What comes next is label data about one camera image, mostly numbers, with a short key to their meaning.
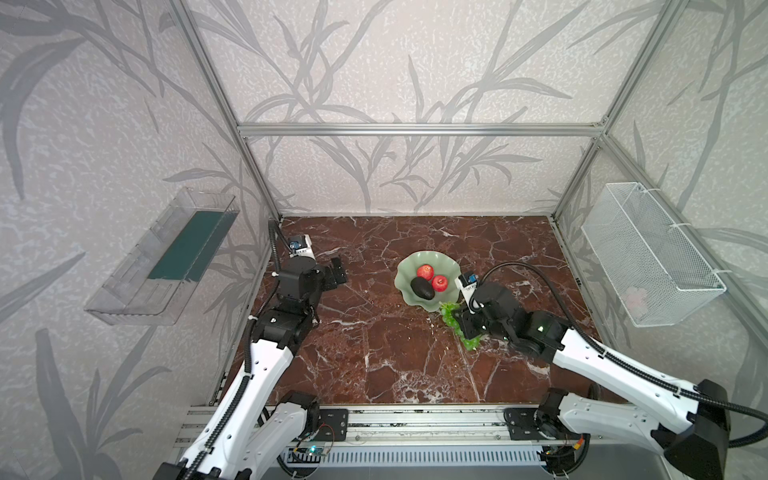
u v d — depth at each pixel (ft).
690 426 1.29
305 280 1.80
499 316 1.86
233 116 2.95
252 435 1.42
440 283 3.14
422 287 3.07
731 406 1.27
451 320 2.47
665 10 2.33
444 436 2.39
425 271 3.24
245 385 1.43
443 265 3.31
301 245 2.05
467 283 2.17
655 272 2.07
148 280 2.10
